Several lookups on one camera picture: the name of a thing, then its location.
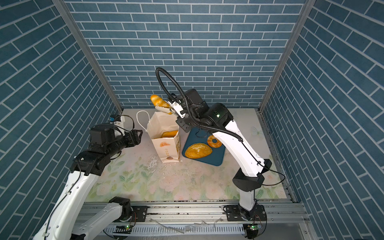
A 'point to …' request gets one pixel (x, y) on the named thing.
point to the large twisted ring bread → (167, 134)
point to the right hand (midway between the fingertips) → (180, 114)
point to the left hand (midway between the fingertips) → (137, 131)
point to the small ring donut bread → (218, 144)
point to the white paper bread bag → (158, 123)
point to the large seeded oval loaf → (197, 150)
